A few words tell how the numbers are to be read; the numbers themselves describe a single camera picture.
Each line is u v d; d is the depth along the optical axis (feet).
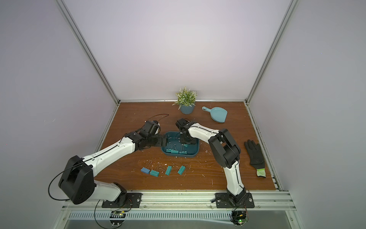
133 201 2.39
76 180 1.36
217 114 3.63
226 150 1.69
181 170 2.72
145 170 2.73
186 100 3.29
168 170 2.70
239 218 2.24
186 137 2.44
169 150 3.00
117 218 2.36
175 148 3.01
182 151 2.95
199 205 2.38
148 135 2.15
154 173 2.67
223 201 2.38
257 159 2.87
